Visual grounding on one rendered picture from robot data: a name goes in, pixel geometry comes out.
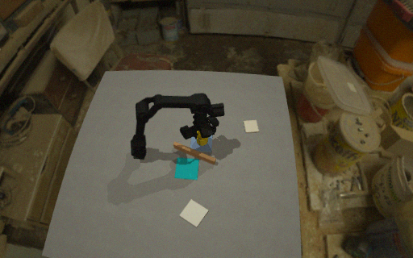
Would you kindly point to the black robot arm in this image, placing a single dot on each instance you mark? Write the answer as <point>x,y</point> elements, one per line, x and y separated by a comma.
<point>199,105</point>

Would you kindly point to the yellow cup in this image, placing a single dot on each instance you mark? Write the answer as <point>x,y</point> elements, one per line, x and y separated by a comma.
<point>200,140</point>

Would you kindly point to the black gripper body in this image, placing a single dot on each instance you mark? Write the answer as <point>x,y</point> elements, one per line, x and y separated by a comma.
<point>189,132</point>

